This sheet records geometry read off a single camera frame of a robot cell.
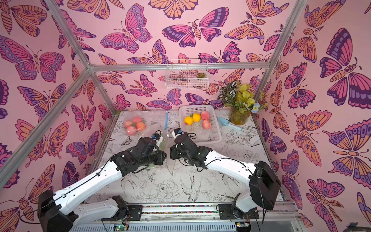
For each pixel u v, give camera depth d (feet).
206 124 3.38
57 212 1.25
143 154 1.88
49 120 2.12
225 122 3.69
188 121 3.48
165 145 2.45
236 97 3.33
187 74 3.13
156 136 2.25
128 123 3.44
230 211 2.40
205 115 3.58
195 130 3.56
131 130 3.38
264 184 1.37
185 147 1.91
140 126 3.39
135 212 2.41
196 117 3.54
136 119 3.60
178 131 2.30
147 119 3.78
